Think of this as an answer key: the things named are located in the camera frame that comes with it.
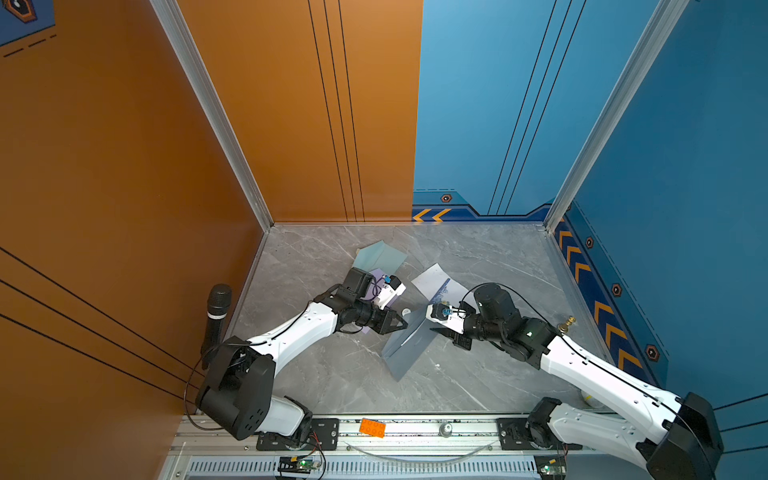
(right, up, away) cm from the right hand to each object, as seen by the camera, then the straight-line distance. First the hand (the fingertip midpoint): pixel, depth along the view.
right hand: (436, 319), depth 76 cm
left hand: (-7, -2, +5) cm, 9 cm away
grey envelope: (-9, -9, +5) cm, 14 cm away
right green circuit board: (+27, -34, -5) cm, 44 cm away
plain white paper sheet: (+2, +7, +27) cm, 28 cm away
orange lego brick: (-16, -27, -2) cm, 31 cm away
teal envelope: (-16, +16, +34) cm, 41 cm away
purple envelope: (-15, +9, -5) cm, 19 cm away
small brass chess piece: (+41, -6, +15) cm, 44 cm away
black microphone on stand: (-47, +7, -14) cm, 50 cm away
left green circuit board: (-36, -35, -4) cm, 50 cm away
